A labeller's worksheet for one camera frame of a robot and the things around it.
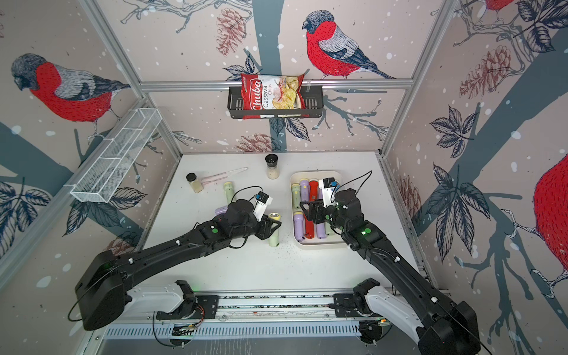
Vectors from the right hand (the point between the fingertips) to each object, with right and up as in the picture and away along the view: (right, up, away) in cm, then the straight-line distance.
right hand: (306, 202), depth 77 cm
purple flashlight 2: (-2, -12, +13) cm, 18 cm away
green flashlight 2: (-3, +2, +23) cm, 24 cm away
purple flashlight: (+1, +5, +27) cm, 28 cm away
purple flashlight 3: (+7, -14, +12) cm, 19 cm away
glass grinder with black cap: (-14, +11, +30) cm, 35 cm away
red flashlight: (+2, -13, +13) cm, 19 cm away
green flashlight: (-35, +2, +27) cm, 44 cm away
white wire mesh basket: (-69, +10, -3) cm, 70 cm away
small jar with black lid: (-51, +6, +23) cm, 56 cm away
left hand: (-9, -6, +1) cm, 11 cm away
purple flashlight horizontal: (-37, -6, +19) cm, 42 cm away
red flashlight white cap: (+5, +2, +26) cm, 27 cm away
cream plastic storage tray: (+12, -18, +11) cm, 24 cm away
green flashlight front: (-12, -14, +1) cm, 18 cm away
